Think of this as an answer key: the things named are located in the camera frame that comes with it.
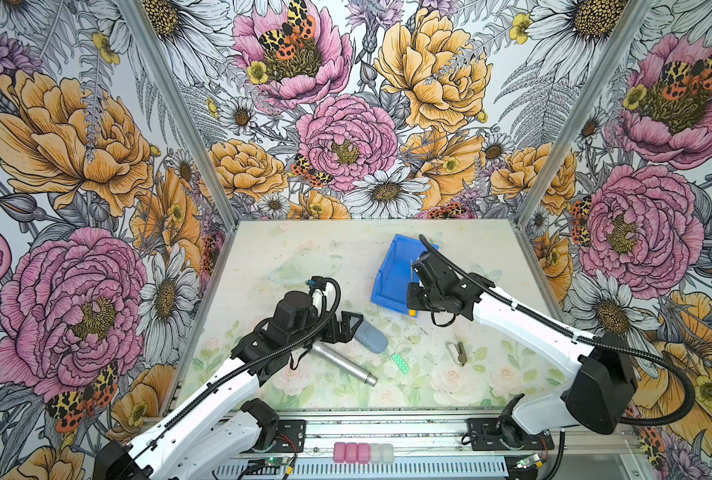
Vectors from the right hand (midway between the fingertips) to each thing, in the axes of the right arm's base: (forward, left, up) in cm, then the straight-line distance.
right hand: (412, 307), depth 82 cm
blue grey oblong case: (-2, +11, -13) cm, 18 cm away
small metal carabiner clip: (-7, -13, -13) cm, 20 cm away
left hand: (-6, +17, +3) cm, 19 cm away
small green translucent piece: (-11, +3, -13) cm, 17 cm away
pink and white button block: (-31, +14, -13) cm, 37 cm away
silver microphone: (-11, +19, -11) cm, 24 cm away
